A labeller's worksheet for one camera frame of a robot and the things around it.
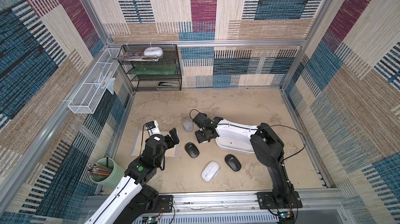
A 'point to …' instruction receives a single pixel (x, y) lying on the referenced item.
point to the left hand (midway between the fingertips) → (168, 130)
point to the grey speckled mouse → (187, 123)
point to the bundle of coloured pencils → (95, 168)
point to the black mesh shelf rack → (145, 83)
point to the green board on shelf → (153, 69)
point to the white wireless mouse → (211, 171)
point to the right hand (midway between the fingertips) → (201, 135)
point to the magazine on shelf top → (136, 56)
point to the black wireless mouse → (191, 149)
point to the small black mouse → (233, 162)
